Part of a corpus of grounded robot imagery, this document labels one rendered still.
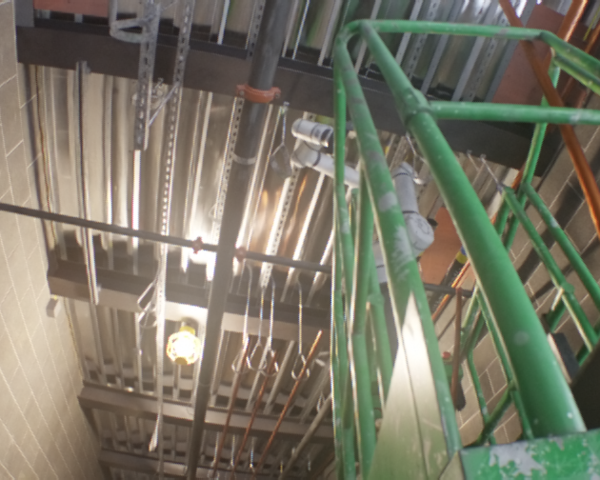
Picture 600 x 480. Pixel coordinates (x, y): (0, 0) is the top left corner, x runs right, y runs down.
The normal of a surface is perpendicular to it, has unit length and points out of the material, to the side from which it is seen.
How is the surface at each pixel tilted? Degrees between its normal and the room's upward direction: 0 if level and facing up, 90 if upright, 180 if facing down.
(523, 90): 180
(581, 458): 90
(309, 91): 180
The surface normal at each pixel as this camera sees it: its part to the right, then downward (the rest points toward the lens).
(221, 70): 0.00, 0.64
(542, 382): -0.49, -0.67
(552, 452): -0.04, -0.77
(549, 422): -0.73, -0.52
